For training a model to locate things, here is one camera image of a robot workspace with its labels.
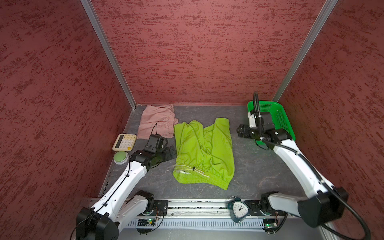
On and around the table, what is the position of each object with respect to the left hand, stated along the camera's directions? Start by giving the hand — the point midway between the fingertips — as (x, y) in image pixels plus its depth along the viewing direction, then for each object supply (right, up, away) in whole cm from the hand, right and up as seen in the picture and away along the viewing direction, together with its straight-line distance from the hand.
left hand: (169, 157), depth 81 cm
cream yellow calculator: (-33, +6, +16) cm, 37 cm away
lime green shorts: (+20, -2, +9) cm, 22 cm away
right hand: (+40, +14, -1) cm, 42 cm away
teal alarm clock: (+36, -23, -10) cm, 44 cm away
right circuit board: (+51, -30, -10) cm, 60 cm away
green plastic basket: (+77, +20, +28) cm, 85 cm away
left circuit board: (-10, -30, -10) cm, 33 cm away
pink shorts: (-15, +21, +28) cm, 38 cm away
